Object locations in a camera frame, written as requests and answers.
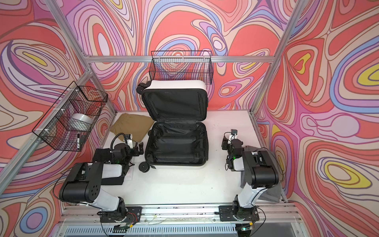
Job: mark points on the black garment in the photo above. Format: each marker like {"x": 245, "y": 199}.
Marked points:
{"x": 115, "y": 168}

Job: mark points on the back wall wire basket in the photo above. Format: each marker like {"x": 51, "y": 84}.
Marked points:
{"x": 182, "y": 65}

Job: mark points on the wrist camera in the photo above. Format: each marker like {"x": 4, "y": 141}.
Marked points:
{"x": 233, "y": 134}
{"x": 128, "y": 140}

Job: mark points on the grey fluffy towel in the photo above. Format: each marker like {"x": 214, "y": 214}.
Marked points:
{"x": 261, "y": 172}

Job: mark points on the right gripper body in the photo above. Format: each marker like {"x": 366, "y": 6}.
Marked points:
{"x": 226, "y": 143}

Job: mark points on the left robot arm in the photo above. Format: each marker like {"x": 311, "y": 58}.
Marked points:
{"x": 84, "y": 184}

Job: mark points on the black and white suitcase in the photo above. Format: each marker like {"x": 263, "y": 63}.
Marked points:
{"x": 178, "y": 137}

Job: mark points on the aluminium front rail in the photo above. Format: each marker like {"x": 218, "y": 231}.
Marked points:
{"x": 203, "y": 213}

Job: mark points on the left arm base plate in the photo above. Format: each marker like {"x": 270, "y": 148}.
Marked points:
{"x": 130, "y": 215}

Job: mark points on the detached black suitcase wheel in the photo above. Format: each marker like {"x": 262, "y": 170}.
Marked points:
{"x": 144, "y": 167}

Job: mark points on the khaki folded garment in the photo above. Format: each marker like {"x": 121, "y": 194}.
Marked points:
{"x": 136, "y": 125}

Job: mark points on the clear plastic bag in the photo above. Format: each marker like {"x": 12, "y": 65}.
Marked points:
{"x": 129, "y": 174}

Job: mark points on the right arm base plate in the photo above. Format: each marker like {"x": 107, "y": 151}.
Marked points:
{"x": 229, "y": 213}

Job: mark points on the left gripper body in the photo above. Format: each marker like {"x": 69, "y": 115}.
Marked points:
{"x": 137, "y": 149}

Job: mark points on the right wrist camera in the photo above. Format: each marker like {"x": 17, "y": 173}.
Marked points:
{"x": 233, "y": 134}

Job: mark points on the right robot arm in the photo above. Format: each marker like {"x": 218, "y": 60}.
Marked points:
{"x": 235, "y": 164}

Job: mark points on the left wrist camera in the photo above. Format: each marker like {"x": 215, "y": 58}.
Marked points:
{"x": 128, "y": 140}

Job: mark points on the black marker pen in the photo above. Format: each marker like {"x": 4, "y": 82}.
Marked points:
{"x": 78, "y": 141}

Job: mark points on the green circuit board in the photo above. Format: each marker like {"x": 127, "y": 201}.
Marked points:
{"x": 125, "y": 227}

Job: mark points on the left wall wire basket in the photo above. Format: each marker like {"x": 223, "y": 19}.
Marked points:
{"x": 75, "y": 99}

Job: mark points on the wall wire basket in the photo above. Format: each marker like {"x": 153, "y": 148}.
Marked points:
{"x": 182, "y": 65}
{"x": 75, "y": 99}

